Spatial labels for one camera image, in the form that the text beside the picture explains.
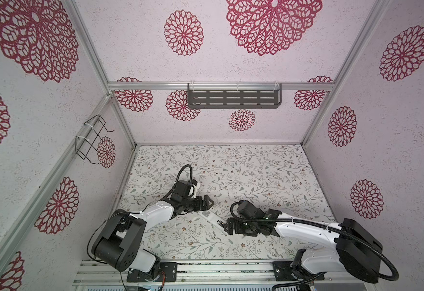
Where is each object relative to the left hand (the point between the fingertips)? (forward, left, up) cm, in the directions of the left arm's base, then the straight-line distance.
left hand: (206, 206), depth 89 cm
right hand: (-11, -11, +1) cm, 15 cm away
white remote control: (-5, -4, -3) cm, 7 cm away
